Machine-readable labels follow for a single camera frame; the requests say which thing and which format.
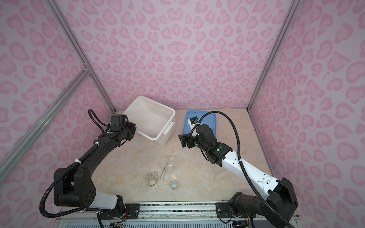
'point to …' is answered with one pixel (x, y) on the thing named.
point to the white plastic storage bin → (153, 120)
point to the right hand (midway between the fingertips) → (186, 132)
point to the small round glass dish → (173, 185)
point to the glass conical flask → (151, 179)
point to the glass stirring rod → (162, 173)
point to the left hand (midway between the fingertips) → (137, 122)
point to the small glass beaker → (170, 167)
